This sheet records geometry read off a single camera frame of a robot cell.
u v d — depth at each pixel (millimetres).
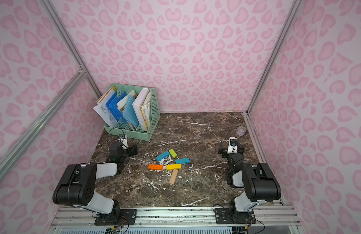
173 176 862
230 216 666
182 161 941
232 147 750
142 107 882
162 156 952
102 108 932
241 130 1060
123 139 819
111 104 954
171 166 909
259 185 452
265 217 735
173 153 955
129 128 1040
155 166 905
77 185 456
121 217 715
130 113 918
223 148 819
